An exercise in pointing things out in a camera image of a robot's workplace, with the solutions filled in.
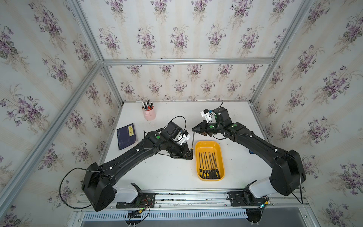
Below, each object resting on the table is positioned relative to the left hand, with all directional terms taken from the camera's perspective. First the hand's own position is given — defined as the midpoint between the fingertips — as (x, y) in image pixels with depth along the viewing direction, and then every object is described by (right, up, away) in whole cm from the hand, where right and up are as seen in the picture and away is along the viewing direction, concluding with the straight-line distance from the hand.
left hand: (193, 159), depth 69 cm
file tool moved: (+15, -11, +13) cm, 22 cm away
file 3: (+5, -11, +15) cm, 19 cm away
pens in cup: (-32, +28, +35) cm, 55 cm away
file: (+11, -11, +14) cm, 20 cm away
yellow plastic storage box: (+11, +1, +21) cm, 24 cm away
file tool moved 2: (+13, -10, +13) cm, 22 cm away
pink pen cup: (-30, +22, +34) cm, 50 cm away
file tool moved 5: (+7, -11, +13) cm, 19 cm away
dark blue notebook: (-45, +7, +29) cm, 54 cm away
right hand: (+1, +13, +9) cm, 16 cm away
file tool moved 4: (+9, -11, +13) cm, 20 cm away
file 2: (+7, -11, +14) cm, 19 cm away
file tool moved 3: (+12, -12, +13) cm, 22 cm away
